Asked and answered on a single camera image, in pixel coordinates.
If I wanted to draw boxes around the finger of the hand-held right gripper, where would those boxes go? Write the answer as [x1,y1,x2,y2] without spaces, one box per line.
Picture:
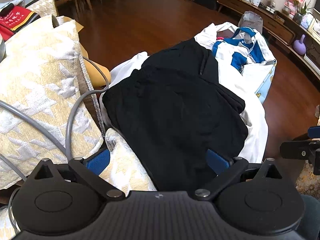
[279,126,320,175]

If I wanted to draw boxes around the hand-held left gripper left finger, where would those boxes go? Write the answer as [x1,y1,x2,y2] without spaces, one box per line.
[26,148,125,202]

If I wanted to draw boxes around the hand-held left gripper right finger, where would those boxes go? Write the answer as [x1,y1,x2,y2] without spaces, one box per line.
[194,149,290,202]

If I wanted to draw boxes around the black pants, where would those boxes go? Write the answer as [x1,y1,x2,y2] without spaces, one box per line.
[102,66,248,192]

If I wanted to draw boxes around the beige patterned sofa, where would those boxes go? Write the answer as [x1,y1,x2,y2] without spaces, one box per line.
[0,127,158,240]

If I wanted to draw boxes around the white cloth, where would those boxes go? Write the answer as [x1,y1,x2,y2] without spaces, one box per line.
[100,51,269,165]

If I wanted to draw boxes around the light blue printed storage box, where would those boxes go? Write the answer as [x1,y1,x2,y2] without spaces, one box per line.
[254,59,277,105]

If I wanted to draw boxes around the person's leg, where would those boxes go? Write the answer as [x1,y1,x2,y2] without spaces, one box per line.
[299,194,320,240]

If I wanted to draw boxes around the purple kettlebell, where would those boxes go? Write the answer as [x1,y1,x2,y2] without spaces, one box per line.
[293,34,307,56]

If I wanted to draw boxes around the mustard yellow cushion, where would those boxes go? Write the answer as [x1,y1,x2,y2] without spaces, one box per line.
[80,42,111,88]

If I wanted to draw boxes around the beige patterned cushion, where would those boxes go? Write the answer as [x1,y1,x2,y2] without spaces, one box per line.
[0,15,108,188]

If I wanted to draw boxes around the blue and white jacket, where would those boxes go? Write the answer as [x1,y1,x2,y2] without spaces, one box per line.
[194,22,277,77]

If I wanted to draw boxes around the black zip jacket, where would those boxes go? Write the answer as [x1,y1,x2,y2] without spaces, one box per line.
[141,37,246,113]

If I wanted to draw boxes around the wooden sideboard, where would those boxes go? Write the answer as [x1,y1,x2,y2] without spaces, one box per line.
[217,0,320,92]

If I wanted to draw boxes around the translucent plastic bag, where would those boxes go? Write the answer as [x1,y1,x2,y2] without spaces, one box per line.
[237,11,263,32]

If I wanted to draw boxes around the red printed cloth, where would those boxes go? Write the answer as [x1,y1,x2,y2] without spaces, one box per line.
[0,7,41,41]

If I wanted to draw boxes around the grey cable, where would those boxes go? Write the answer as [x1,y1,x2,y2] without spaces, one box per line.
[0,154,28,182]
[0,100,70,162]
[66,56,110,161]

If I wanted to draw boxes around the white photo frame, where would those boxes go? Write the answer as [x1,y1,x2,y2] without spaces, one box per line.
[300,12,320,36]

